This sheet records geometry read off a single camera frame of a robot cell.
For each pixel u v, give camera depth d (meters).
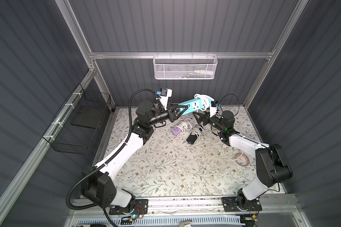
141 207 0.72
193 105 0.64
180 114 0.63
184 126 1.01
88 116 0.80
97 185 0.40
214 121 0.76
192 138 0.99
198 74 0.93
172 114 0.59
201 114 0.76
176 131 0.99
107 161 0.44
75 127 0.73
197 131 0.96
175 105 0.61
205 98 0.64
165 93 0.58
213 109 0.73
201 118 0.76
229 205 0.74
